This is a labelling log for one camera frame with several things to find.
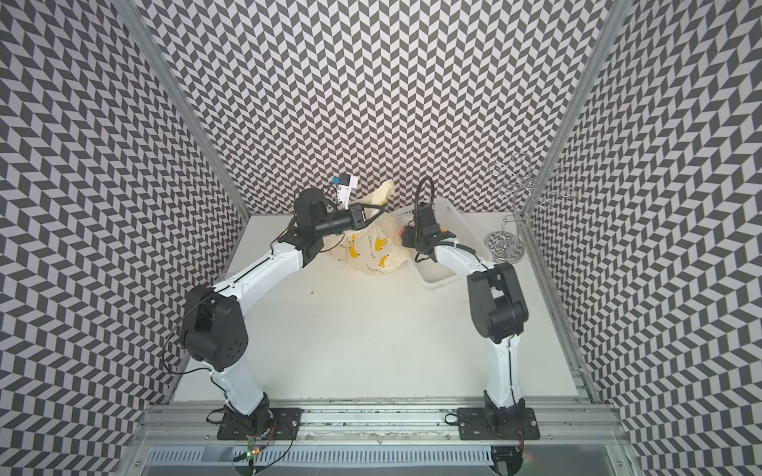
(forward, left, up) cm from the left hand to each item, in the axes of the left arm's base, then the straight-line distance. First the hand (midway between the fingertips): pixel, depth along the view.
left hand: (386, 212), depth 77 cm
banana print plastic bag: (-3, +3, -12) cm, 13 cm away
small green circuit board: (-49, +31, -27) cm, 64 cm away
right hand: (+9, -7, -21) cm, 24 cm away
